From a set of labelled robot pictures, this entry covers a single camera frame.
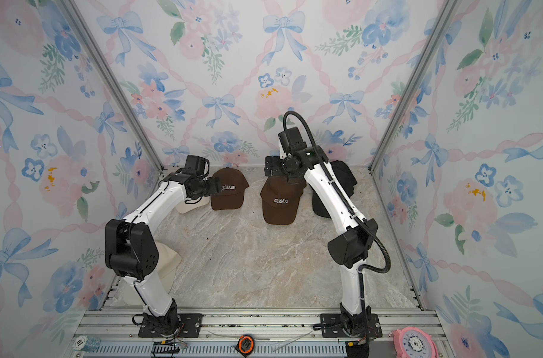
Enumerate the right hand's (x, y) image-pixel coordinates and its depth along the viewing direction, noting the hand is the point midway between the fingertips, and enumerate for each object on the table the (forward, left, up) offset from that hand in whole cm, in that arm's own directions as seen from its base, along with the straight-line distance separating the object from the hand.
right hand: (277, 168), depth 82 cm
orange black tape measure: (-52, +9, -25) cm, 58 cm away
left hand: (+1, +26, -12) cm, 29 cm away
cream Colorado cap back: (-14, +30, -4) cm, 33 cm away
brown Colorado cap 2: (0, -1, -20) cm, 20 cm away
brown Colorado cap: (+11, +21, -21) cm, 32 cm away
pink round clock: (-50, -43, -25) cm, 71 cm away
